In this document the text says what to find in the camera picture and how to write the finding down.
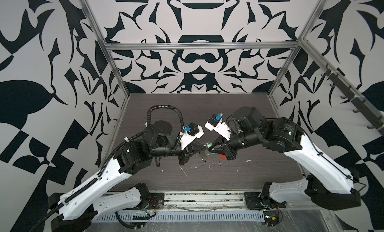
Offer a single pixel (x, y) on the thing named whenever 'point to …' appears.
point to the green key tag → (208, 145)
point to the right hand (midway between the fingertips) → (210, 148)
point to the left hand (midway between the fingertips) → (206, 145)
